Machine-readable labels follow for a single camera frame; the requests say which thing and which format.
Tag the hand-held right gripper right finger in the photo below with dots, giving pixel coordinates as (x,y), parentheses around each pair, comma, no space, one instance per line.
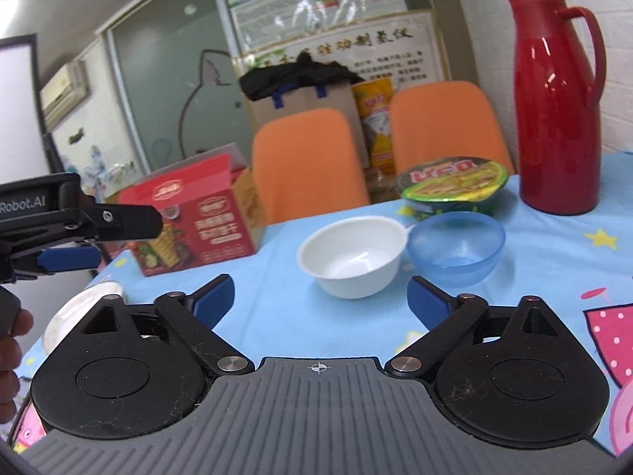
(428,302)

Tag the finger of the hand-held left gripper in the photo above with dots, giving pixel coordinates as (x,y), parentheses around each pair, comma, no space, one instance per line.
(69,259)
(128,220)

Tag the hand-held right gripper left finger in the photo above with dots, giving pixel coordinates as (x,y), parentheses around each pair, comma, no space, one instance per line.
(212,302)

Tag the blue translucent bowl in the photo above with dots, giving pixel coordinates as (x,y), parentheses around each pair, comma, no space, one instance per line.
(455,252)

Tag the white gold-rimmed plate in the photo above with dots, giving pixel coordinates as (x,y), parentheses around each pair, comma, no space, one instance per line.
(69,316)

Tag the white bowl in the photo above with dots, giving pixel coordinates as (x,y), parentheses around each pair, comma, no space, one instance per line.
(351,262)

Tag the person's left hand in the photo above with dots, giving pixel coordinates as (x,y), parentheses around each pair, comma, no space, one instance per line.
(10,376)

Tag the red snack box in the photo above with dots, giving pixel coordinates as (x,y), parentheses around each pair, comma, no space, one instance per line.
(207,227)

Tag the blue printed tablecloth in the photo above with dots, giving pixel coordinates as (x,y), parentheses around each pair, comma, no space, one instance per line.
(346,326)

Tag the green instant noodle cup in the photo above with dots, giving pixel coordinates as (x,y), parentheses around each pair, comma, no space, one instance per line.
(455,183)

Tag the white air conditioner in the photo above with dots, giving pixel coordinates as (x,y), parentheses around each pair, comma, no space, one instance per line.
(64,91)

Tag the orange chair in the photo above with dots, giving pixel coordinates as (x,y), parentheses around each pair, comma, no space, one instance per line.
(306,168)
(445,128)

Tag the frosted glass panel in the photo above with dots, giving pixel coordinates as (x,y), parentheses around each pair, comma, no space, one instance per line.
(163,59)

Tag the yellow snack bag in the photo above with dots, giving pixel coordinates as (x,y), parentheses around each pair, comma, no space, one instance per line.
(376,123)

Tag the brown cardboard box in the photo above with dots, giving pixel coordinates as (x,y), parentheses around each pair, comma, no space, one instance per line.
(301,101)

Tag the red thermos jug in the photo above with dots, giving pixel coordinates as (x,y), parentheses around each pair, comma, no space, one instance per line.
(554,123)

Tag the black cloth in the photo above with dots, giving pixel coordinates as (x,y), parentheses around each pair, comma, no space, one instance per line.
(296,76)

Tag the white board with black frame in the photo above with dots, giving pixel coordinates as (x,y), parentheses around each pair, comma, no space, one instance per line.
(20,114)

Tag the white lettered wall poster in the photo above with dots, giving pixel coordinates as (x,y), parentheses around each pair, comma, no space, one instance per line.
(395,44)

